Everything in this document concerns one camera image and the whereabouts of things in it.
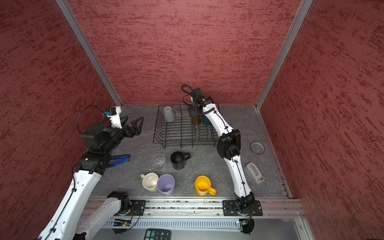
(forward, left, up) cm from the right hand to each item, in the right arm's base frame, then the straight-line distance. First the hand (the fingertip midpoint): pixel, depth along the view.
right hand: (195, 113), depth 97 cm
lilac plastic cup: (-41, +17, -13) cm, 46 cm away
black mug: (-26, +11, -12) cm, 31 cm away
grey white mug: (+4, +19, -4) cm, 20 cm away
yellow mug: (-42, -3, -14) cm, 44 cm away
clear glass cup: (-26, +24, -14) cm, 38 cm away
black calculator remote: (-62, +19, -13) cm, 66 cm away
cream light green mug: (-40, +26, -10) cm, 48 cm away
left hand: (-20, +28, +19) cm, 40 cm away
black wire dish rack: (0, +15, -13) cm, 20 cm away
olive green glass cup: (+1, 0, -8) cm, 8 cm away
